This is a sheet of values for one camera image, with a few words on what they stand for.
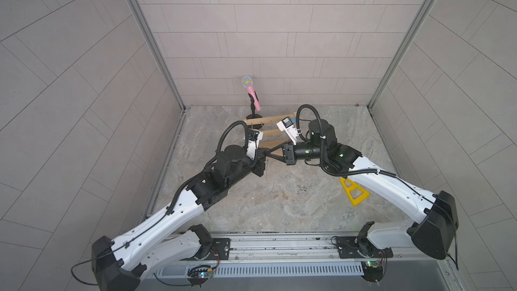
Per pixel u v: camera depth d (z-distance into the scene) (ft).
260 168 1.94
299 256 2.33
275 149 2.04
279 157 2.06
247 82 3.00
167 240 1.79
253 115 3.46
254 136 1.85
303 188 2.84
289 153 1.90
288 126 1.99
